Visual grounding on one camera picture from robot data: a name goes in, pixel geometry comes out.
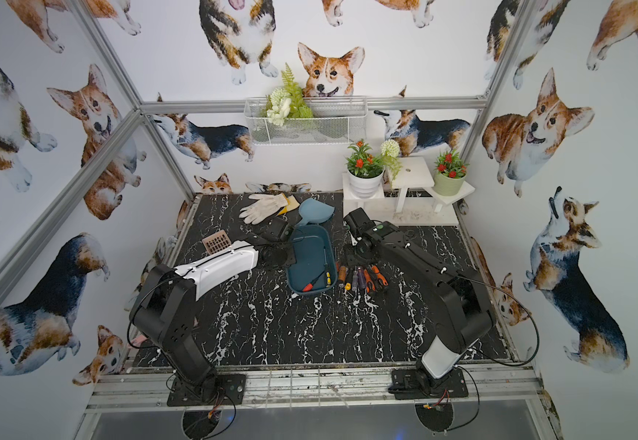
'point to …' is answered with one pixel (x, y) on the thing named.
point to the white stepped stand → (408, 199)
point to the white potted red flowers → (366, 168)
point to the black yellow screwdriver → (328, 279)
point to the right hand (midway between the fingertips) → (351, 256)
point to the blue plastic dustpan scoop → (313, 211)
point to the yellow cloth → (291, 203)
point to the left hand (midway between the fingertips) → (292, 253)
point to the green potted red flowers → (450, 173)
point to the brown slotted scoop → (216, 242)
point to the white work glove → (260, 210)
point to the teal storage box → (315, 269)
